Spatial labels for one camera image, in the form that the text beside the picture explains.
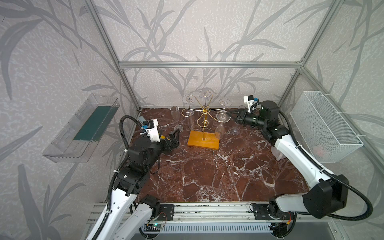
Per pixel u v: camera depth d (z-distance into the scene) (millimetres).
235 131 1050
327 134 637
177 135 630
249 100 681
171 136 573
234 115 689
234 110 703
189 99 788
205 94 818
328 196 395
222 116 720
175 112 935
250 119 642
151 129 543
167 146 568
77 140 634
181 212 752
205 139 992
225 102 788
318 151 734
